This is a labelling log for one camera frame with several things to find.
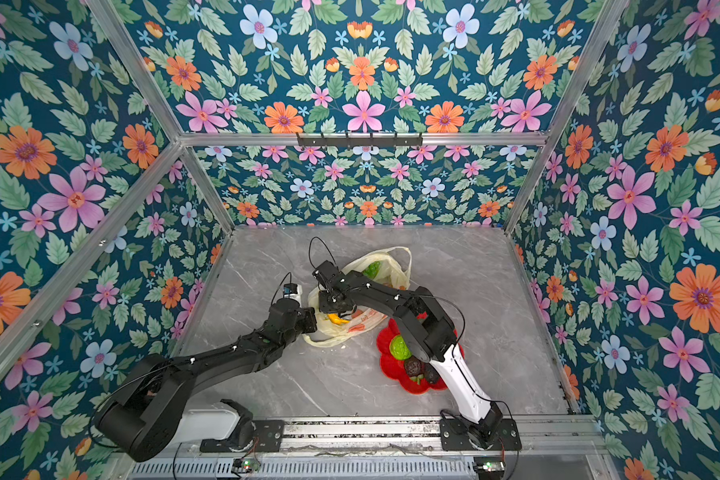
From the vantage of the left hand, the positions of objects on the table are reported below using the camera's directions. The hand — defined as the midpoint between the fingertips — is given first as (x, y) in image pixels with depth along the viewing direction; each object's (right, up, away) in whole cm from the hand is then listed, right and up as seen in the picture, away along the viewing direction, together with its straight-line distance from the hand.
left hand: (319, 303), depth 88 cm
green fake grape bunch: (+15, +9, +14) cm, 23 cm away
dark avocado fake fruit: (+32, -18, -9) cm, 38 cm away
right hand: (0, -2, +7) cm, 7 cm away
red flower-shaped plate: (+22, -18, -5) cm, 29 cm away
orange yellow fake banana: (+5, -6, +3) cm, 8 cm away
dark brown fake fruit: (+27, -16, -8) cm, 33 cm away
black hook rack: (+12, +50, +5) cm, 52 cm away
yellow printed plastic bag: (+23, +11, +7) cm, 27 cm away
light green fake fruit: (+24, -12, -6) cm, 27 cm away
